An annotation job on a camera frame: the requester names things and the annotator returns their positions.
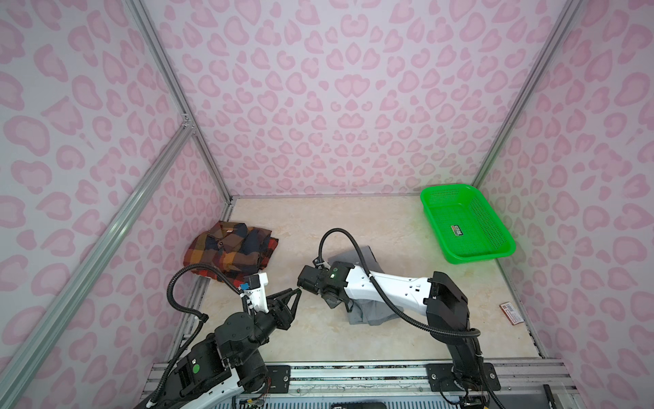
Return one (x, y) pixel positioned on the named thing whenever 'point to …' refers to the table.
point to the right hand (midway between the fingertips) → (341, 288)
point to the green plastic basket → (464, 227)
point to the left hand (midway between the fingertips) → (299, 289)
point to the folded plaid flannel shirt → (233, 249)
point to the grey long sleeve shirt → (363, 312)
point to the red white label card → (511, 313)
